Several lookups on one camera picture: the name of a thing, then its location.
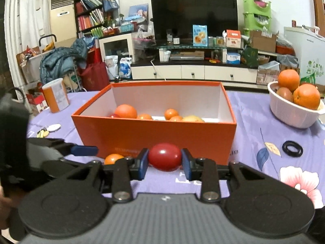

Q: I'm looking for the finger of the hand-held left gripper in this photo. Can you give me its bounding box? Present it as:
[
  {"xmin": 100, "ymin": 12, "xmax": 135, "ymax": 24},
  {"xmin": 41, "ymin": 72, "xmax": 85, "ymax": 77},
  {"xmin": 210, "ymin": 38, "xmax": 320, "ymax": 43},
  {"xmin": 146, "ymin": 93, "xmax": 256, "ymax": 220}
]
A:
[
  {"xmin": 28, "ymin": 138, "xmax": 99, "ymax": 156},
  {"xmin": 41, "ymin": 158, "xmax": 85, "ymax": 180}
]

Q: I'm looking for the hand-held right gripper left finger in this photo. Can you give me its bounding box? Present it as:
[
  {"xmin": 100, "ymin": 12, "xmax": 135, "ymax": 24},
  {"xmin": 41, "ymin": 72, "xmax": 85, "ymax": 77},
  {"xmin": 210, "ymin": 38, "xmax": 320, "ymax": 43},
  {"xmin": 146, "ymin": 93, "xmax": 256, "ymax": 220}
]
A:
[{"xmin": 65, "ymin": 147, "xmax": 150, "ymax": 204}]

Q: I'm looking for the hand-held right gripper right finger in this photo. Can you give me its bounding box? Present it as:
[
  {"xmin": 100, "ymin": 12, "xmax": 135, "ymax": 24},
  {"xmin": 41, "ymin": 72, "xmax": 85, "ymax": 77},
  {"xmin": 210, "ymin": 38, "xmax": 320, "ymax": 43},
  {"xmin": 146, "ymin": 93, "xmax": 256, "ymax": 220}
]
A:
[{"xmin": 181, "ymin": 148, "xmax": 268, "ymax": 204}]

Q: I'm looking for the orange cardboard box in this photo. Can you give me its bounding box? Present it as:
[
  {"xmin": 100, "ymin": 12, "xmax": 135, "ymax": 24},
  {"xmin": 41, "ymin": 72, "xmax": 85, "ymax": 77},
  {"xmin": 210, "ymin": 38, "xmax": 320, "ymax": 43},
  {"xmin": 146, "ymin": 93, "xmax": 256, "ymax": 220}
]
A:
[{"xmin": 71, "ymin": 81, "xmax": 237, "ymax": 166}]

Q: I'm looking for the yellow pear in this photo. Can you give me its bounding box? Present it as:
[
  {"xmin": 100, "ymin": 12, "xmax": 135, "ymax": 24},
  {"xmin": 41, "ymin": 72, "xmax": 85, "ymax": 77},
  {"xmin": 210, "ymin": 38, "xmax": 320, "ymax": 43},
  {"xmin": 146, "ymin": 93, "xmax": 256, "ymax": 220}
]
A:
[{"xmin": 182, "ymin": 115, "xmax": 205, "ymax": 123}]

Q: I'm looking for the large orange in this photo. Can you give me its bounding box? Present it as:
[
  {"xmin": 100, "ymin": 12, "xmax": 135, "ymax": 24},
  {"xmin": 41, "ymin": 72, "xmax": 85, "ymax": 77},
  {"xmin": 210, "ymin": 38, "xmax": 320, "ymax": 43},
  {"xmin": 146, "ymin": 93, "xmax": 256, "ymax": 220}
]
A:
[
  {"xmin": 277, "ymin": 69, "xmax": 300, "ymax": 91},
  {"xmin": 115, "ymin": 104, "xmax": 138, "ymax": 119},
  {"xmin": 293, "ymin": 83, "xmax": 321, "ymax": 110}
]

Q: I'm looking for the red white box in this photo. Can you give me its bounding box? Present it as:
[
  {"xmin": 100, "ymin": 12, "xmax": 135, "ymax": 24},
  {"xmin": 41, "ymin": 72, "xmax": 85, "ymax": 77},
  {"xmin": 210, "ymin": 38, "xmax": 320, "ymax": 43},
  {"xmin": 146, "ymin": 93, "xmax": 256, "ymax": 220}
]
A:
[{"xmin": 26, "ymin": 93, "xmax": 49, "ymax": 115}]

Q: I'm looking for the orange white canister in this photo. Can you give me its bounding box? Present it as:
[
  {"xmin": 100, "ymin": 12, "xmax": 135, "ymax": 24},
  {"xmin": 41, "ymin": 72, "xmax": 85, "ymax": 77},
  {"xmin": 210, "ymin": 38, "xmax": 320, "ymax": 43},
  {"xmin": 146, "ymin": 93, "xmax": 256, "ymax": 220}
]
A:
[{"xmin": 42, "ymin": 78, "xmax": 70, "ymax": 113}]

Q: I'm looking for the red bag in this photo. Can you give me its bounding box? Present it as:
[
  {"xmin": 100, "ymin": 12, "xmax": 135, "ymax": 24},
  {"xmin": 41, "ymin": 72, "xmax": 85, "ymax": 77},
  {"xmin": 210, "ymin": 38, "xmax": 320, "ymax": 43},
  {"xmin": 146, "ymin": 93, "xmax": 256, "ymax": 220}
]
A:
[{"xmin": 77, "ymin": 61, "xmax": 110, "ymax": 91}]

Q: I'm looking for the purple floral tablecloth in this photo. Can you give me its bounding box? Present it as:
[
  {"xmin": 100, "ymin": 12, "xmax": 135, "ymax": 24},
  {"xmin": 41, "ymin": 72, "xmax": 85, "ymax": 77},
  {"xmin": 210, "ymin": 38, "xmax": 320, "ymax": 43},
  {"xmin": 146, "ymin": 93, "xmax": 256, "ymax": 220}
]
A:
[{"xmin": 25, "ymin": 90, "xmax": 325, "ymax": 209}]

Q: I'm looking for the white storage bin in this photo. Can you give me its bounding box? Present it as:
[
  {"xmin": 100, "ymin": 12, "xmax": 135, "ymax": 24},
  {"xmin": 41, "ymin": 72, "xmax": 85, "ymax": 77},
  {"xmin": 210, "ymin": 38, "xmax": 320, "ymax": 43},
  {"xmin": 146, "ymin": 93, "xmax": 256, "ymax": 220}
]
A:
[{"xmin": 16, "ymin": 47, "xmax": 55, "ymax": 84}]

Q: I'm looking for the blue white plastic bag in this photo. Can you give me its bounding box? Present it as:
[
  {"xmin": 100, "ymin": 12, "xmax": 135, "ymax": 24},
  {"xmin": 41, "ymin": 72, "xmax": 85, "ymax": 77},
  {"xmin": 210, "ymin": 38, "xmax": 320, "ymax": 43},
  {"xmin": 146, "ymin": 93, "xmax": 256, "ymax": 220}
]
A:
[{"xmin": 119, "ymin": 57, "xmax": 132, "ymax": 79}]

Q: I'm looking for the blue puffer jacket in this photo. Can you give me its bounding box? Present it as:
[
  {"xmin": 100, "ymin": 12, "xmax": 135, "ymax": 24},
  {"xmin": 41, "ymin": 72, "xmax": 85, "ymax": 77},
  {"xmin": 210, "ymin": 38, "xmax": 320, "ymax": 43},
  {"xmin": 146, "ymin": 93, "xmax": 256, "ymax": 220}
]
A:
[{"xmin": 39, "ymin": 38, "xmax": 88, "ymax": 85}]

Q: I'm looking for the white cabinet glass door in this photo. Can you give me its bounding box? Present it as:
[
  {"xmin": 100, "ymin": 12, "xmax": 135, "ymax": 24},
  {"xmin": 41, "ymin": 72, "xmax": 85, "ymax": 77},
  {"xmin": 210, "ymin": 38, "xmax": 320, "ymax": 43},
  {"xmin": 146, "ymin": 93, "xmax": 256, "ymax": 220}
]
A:
[{"xmin": 99, "ymin": 33, "xmax": 135, "ymax": 63}]

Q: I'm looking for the silver media player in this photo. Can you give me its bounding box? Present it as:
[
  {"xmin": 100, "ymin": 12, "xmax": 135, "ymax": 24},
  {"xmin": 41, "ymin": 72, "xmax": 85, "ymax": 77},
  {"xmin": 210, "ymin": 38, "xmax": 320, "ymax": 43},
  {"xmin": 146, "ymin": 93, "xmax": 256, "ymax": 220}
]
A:
[{"xmin": 170, "ymin": 51, "xmax": 205, "ymax": 61}]

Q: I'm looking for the white curtain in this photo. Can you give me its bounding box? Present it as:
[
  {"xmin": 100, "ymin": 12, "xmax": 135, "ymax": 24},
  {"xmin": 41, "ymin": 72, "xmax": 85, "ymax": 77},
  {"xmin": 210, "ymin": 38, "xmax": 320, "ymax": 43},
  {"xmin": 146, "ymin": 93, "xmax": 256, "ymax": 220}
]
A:
[{"xmin": 5, "ymin": 0, "xmax": 51, "ymax": 89}]

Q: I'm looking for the white plastic bowl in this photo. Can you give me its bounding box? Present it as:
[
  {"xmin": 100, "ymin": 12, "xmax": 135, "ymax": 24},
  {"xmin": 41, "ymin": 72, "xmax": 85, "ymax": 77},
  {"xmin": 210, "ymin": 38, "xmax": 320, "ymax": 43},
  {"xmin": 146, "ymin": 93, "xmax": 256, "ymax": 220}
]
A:
[{"xmin": 268, "ymin": 81, "xmax": 325, "ymax": 129}]

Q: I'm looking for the blue white box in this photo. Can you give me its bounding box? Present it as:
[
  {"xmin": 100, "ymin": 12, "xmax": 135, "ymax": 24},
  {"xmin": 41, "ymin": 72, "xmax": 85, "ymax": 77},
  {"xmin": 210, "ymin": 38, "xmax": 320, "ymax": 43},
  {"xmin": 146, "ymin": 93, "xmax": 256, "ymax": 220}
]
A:
[{"xmin": 227, "ymin": 52, "xmax": 241, "ymax": 64}]

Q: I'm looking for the clear storage box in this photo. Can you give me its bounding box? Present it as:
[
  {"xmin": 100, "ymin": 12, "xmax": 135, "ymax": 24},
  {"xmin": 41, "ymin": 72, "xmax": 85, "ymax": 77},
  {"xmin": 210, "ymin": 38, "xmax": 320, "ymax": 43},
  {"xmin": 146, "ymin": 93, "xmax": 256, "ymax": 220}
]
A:
[{"xmin": 256, "ymin": 61, "xmax": 280, "ymax": 85}]

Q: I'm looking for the dark green bag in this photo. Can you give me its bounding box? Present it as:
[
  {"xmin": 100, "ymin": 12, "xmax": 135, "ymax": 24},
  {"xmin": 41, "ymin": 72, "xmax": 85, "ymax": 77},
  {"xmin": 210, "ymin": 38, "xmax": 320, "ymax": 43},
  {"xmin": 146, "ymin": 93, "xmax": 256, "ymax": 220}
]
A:
[{"xmin": 241, "ymin": 47, "xmax": 259, "ymax": 69}]

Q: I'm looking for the blue snack packet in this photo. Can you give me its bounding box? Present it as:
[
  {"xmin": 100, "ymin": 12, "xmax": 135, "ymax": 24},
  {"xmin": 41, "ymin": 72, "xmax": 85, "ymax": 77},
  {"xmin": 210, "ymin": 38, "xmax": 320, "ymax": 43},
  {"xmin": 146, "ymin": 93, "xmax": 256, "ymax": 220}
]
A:
[{"xmin": 192, "ymin": 25, "xmax": 208, "ymax": 47}]

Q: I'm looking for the orange white carton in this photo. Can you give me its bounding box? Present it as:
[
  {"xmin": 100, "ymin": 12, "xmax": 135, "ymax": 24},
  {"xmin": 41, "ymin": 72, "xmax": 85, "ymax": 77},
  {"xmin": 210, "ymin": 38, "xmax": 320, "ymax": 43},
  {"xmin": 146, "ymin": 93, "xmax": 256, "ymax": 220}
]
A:
[{"xmin": 226, "ymin": 30, "xmax": 242, "ymax": 49}]

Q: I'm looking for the standing air conditioner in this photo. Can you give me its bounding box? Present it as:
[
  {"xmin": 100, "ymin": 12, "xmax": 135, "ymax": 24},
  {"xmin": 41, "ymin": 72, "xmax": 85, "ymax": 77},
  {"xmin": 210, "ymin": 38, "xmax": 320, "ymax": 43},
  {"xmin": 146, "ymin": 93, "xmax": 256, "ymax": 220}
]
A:
[{"xmin": 49, "ymin": 0, "xmax": 77, "ymax": 49}]

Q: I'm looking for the bookshelf with books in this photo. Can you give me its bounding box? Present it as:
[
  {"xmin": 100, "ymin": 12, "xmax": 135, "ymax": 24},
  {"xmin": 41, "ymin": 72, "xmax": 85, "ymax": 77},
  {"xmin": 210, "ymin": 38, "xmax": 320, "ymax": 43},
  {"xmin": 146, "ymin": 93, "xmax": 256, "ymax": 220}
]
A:
[{"xmin": 70, "ymin": 0, "xmax": 120, "ymax": 38}]

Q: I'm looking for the open cardboard box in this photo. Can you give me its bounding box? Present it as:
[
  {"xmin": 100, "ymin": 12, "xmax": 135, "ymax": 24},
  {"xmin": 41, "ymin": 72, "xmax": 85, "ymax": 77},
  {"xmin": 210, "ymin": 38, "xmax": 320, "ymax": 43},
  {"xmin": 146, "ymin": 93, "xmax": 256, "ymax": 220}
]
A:
[{"xmin": 249, "ymin": 30, "xmax": 278, "ymax": 53}]

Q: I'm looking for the blue tote bag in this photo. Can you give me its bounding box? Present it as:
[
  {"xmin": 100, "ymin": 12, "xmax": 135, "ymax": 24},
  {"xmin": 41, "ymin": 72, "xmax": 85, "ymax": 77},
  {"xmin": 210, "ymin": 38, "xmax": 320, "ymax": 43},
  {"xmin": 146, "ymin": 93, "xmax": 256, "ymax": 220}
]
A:
[{"xmin": 103, "ymin": 0, "xmax": 120, "ymax": 13}]

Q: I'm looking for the blue framed picture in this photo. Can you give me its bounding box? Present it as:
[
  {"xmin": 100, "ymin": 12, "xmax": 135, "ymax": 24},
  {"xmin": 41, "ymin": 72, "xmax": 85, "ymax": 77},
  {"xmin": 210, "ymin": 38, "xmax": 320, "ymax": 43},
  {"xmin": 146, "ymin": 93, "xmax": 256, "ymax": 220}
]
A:
[{"xmin": 128, "ymin": 4, "xmax": 149, "ymax": 19}]

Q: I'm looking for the black television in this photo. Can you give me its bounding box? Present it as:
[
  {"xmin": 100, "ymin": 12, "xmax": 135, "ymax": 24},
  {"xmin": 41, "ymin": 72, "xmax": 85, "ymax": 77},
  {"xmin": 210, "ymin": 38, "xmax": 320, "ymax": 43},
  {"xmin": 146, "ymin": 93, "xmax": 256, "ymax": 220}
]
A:
[{"xmin": 151, "ymin": 0, "xmax": 238, "ymax": 41}]

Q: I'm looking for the green plastic rack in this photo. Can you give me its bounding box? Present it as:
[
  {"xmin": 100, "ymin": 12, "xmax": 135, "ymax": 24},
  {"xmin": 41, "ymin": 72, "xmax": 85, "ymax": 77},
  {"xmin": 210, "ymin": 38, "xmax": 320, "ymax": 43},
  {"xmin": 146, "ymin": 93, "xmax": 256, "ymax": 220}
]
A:
[{"xmin": 242, "ymin": 0, "xmax": 273, "ymax": 37}]

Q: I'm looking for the white appliance green print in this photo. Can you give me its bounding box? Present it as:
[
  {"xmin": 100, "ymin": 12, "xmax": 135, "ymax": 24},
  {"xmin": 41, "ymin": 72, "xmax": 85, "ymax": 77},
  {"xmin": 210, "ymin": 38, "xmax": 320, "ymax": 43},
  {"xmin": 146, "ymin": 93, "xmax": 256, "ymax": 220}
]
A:
[{"xmin": 284, "ymin": 26, "xmax": 325, "ymax": 84}]

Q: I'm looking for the wooden shelf unit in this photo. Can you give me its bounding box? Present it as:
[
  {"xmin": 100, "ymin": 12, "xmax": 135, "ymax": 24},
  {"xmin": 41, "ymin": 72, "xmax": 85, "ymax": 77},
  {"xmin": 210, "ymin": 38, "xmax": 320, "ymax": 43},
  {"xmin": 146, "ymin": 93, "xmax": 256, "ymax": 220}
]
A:
[{"xmin": 310, "ymin": 0, "xmax": 325, "ymax": 28}]

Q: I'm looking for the black rubber ring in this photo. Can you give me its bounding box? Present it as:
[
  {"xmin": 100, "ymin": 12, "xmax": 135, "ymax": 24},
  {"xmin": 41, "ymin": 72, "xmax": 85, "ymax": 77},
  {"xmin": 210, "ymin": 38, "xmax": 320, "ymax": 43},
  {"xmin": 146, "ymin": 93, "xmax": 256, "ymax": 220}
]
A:
[{"xmin": 282, "ymin": 141, "xmax": 303, "ymax": 157}]

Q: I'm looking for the black trolley handle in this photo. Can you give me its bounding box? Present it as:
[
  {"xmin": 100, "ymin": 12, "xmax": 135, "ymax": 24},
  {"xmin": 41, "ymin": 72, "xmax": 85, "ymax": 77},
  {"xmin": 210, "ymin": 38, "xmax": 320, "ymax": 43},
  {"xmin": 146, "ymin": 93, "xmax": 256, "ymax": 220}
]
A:
[{"xmin": 39, "ymin": 34, "xmax": 57, "ymax": 56}]

